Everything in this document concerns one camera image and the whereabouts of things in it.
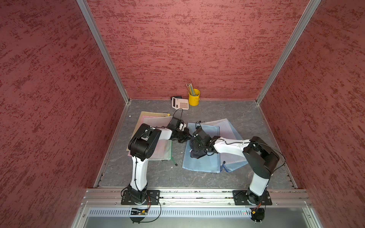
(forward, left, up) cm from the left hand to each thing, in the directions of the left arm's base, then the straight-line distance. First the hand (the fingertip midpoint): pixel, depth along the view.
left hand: (193, 139), depth 96 cm
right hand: (-5, -1, 0) cm, 6 cm away
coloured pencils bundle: (+38, +2, +14) cm, 41 cm away
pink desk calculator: (+33, +11, +1) cm, 35 cm away
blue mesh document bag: (-19, -21, -1) cm, 29 cm away
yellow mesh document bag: (+24, +40, -1) cm, 46 cm away
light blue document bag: (-17, -9, 0) cm, 19 cm away
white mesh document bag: (+8, -25, -1) cm, 26 cm away
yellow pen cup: (+33, -1, +5) cm, 34 cm away
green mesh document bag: (-9, +20, +1) cm, 22 cm away
